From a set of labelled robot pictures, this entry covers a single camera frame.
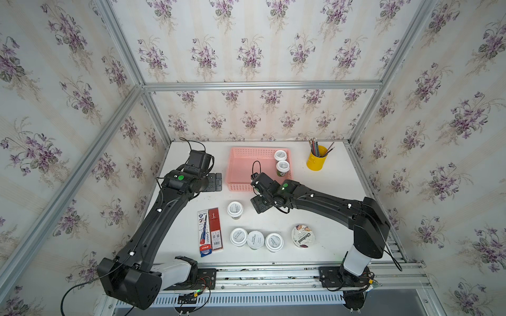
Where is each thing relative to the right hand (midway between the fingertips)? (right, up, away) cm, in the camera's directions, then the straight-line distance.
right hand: (262, 200), depth 84 cm
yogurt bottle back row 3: (-12, -5, +2) cm, 13 cm away
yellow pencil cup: (+30, +16, +20) cm, 39 cm away
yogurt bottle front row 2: (-3, -14, -7) cm, 16 cm away
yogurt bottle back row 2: (+11, +14, +15) cm, 23 cm away
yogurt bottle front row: (-10, -14, -6) cm, 18 cm away
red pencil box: (-20, -13, +1) cm, 24 cm away
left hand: (-21, +9, -7) cm, 24 cm away
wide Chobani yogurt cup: (+16, -14, -5) cm, 22 cm away
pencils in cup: (+28, +24, +17) cm, 41 cm away
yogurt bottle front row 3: (+4, -15, -7) cm, 17 cm away
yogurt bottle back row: (+11, +20, +21) cm, 31 cm away
